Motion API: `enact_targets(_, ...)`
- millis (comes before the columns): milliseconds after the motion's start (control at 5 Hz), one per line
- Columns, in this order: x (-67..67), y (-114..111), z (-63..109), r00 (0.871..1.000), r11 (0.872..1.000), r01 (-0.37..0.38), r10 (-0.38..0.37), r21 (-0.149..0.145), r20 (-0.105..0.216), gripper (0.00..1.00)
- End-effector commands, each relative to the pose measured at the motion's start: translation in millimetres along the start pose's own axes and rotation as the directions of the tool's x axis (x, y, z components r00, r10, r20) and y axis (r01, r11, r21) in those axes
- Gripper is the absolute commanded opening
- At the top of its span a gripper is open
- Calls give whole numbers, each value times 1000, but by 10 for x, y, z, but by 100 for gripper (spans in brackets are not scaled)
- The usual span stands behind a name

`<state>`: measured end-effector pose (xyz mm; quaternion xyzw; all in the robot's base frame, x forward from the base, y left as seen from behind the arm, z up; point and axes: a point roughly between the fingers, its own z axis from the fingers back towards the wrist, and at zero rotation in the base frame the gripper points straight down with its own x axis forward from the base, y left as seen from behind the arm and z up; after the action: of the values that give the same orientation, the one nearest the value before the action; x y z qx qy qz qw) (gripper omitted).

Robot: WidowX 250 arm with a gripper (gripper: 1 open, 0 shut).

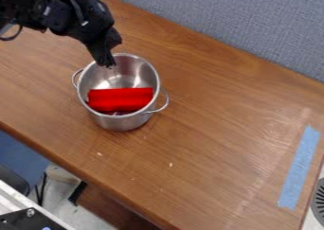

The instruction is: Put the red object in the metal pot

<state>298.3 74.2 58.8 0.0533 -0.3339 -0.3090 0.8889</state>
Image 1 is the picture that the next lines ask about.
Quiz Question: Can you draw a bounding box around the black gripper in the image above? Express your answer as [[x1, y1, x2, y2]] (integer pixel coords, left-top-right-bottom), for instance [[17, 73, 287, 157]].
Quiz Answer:
[[51, 0, 122, 67]]

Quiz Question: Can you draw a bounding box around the grey round vent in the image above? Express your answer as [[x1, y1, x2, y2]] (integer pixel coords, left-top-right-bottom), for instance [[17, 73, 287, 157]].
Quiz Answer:
[[311, 178, 324, 227]]

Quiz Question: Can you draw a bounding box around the red block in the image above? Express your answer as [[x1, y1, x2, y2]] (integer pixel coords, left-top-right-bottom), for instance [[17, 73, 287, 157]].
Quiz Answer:
[[87, 87, 154, 112]]

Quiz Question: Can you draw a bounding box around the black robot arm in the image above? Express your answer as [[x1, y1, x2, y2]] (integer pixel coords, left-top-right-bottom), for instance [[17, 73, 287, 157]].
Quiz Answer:
[[0, 0, 122, 67]]

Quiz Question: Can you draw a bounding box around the black cable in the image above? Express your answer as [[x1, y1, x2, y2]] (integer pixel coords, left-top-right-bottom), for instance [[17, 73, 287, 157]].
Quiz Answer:
[[35, 171, 48, 206]]

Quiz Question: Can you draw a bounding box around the black device with screw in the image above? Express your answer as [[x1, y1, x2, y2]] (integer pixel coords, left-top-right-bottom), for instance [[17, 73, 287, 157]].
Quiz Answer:
[[0, 207, 67, 230]]

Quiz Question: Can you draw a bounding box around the black chair base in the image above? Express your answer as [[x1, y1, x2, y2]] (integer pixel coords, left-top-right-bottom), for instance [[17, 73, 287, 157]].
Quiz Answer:
[[0, 165, 31, 196]]

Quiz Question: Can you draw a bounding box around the stainless steel pot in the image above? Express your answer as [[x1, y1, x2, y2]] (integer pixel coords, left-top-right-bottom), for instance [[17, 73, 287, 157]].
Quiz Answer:
[[71, 53, 170, 132]]

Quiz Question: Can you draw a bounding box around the blue tape strip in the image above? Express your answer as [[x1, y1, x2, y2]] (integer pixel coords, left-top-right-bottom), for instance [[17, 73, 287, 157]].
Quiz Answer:
[[277, 126, 320, 210]]

